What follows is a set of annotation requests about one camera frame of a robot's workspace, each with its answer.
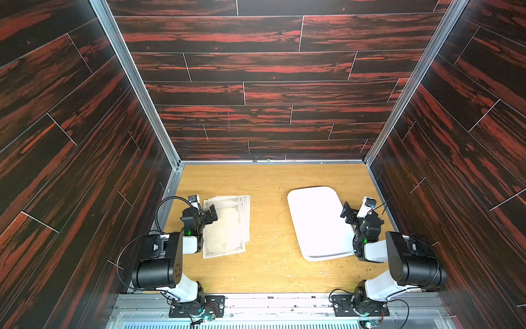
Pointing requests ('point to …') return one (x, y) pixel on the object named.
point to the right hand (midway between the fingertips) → (361, 205)
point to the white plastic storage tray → (321, 231)
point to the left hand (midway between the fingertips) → (205, 206)
